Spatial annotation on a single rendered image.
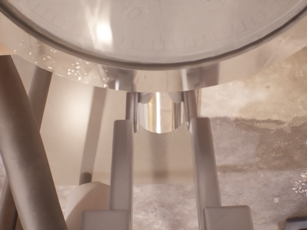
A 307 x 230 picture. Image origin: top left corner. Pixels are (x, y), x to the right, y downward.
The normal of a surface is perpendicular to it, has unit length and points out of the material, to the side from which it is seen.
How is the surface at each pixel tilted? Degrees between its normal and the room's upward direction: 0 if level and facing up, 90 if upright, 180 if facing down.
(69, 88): 0
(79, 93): 0
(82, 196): 90
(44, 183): 55
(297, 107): 0
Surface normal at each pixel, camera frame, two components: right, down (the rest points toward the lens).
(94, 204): 0.07, -0.73
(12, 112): 0.12, -0.17
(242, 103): 0.02, 0.68
